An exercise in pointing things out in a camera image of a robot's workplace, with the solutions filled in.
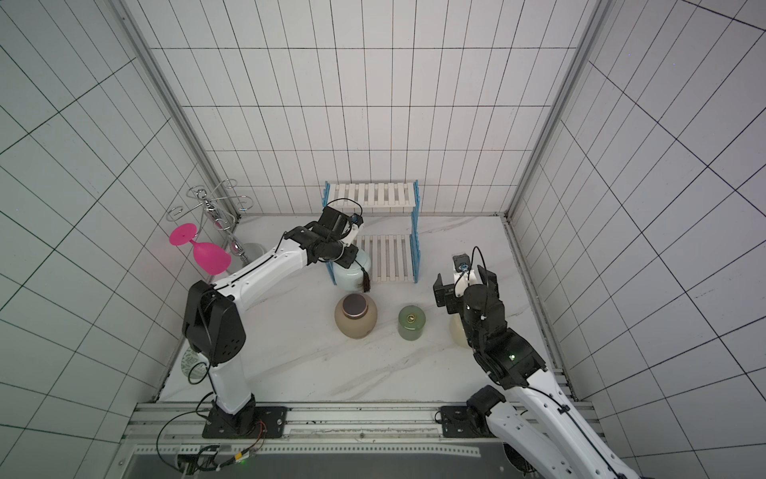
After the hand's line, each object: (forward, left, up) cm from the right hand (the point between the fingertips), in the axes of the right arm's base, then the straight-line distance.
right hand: (450, 270), depth 71 cm
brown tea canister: (-7, +24, -13) cm, 28 cm away
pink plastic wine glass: (+8, +70, -11) cm, 72 cm away
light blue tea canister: (+6, +27, -15) cm, 31 cm away
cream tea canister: (-5, -5, -24) cm, 25 cm away
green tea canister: (-6, +9, -18) cm, 21 cm away
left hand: (+11, +29, -12) cm, 33 cm away
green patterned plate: (-19, +68, -22) cm, 74 cm away
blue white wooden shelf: (+21, +15, -24) cm, 35 cm away
